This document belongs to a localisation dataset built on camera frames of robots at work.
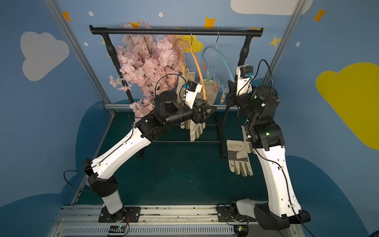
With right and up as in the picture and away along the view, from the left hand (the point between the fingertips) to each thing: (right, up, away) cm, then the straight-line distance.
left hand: (211, 101), depth 57 cm
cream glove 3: (+24, -28, +40) cm, 54 cm away
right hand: (+9, +8, -2) cm, 12 cm away
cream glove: (-5, -12, +23) cm, 26 cm away
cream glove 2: (+30, -23, +44) cm, 58 cm away
